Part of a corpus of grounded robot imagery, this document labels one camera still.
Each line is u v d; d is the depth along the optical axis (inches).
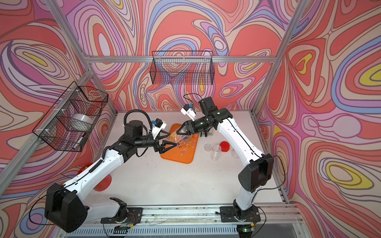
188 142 39.8
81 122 27.7
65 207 15.3
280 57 34.0
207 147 38.8
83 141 28.3
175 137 28.2
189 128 25.2
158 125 25.3
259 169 17.0
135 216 28.3
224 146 37.6
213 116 21.6
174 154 37.8
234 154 37.7
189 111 26.6
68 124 28.8
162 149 26.1
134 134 23.5
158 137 25.9
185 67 37.7
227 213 28.8
